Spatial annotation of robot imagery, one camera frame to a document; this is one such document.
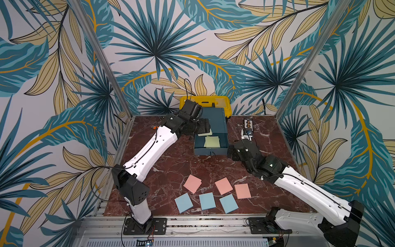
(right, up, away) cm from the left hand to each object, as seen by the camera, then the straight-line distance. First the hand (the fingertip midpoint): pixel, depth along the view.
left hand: (204, 130), depth 75 cm
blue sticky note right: (+13, -38, +5) cm, 41 cm away
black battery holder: (+34, +5, +39) cm, 52 cm away
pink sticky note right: (+22, -34, +11) cm, 42 cm away
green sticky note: (+2, -2, -6) cm, 7 cm away
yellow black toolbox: (+5, +20, +31) cm, 37 cm away
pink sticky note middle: (+11, -31, +11) cm, 35 cm away
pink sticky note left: (-6, -31, +14) cm, 35 cm away
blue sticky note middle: (+2, -38, +7) cm, 38 cm away
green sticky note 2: (+5, -7, +11) cm, 14 cm away
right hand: (+16, -8, -1) cm, 18 cm away
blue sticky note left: (-10, -38, +5) cm, 40 cm away
